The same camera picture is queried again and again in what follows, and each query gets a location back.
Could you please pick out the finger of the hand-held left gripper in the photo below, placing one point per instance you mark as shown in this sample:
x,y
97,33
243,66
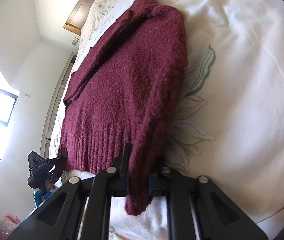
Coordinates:
x,y
60,161

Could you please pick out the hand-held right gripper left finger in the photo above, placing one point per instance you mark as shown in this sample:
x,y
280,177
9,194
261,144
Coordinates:
x,y
122,177

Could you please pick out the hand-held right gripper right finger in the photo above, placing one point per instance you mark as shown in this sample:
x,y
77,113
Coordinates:
x,y
157,182

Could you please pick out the maroon knit sweater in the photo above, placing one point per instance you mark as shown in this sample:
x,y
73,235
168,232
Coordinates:
x,y
127,85

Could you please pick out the person's left hand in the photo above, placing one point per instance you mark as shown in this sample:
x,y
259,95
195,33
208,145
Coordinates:
x,y
40,195

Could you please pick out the red and white bag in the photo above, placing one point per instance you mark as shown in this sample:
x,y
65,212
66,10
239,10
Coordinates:
x,y
12,222

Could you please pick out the floral white bed blanket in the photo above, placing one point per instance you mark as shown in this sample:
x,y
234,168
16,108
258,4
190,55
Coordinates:
x,y
244,92

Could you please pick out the wooden headboard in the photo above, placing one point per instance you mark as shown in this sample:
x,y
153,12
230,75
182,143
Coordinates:
x,y
82,12

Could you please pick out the wall switch plate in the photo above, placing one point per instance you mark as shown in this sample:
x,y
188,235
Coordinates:
x,y
75,41

